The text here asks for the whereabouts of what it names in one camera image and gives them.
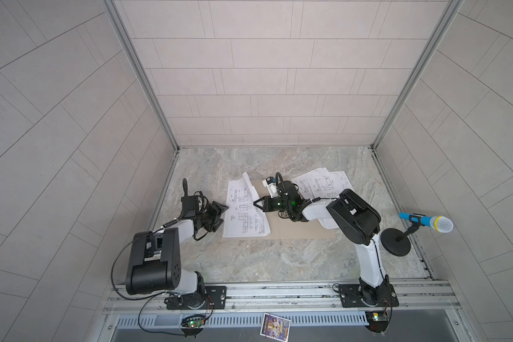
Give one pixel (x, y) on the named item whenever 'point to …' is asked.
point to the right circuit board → (377, 320)
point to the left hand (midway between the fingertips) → (231, 207)
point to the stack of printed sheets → (320, 183)
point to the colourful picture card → (275, 326)
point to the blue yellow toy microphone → (442, 224)
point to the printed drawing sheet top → (242, 218)
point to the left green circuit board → (193, 323)
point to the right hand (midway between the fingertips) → (254, 205)
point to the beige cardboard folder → (281, 228)
